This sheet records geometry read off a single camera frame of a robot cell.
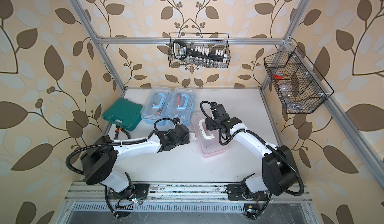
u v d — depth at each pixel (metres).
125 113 1.00
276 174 0.42
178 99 1.04
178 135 0.66
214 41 0.91
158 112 0.95
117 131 0.96
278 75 0.81
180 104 0.96
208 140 0.81
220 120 0.65
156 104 0.97
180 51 0.86
